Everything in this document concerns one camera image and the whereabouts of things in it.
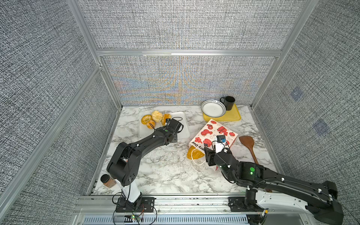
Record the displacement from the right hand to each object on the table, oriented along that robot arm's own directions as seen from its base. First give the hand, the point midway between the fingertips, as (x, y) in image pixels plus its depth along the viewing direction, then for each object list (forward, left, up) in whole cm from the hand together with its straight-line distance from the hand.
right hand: (208, 145), depth 70 cm
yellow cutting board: (+39, -26, -24) cm, 53 cm away
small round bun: (+35, +40, -22) cm, 58 cm away
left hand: (+16, +19, -16) cm, 29 cm away
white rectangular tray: (+22, +11, -25) cm, 35 cm away
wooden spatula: (+15, -34, -24) cm, 44 cm away
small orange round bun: (+27, +35, -19) cm, 48 cm away
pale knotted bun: (+36, +32, -21) cm, 53 cm away
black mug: (+46, -24, -15) cm, 54 cm away
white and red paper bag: (+15, -4, -13) cm, 20 cm away
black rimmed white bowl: (+47, -14, -24) cm, 54 cm away
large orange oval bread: (+5, +6, -20) cm, 21 cm away
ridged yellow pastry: (+37, +26, -22) cm, 50 cm away
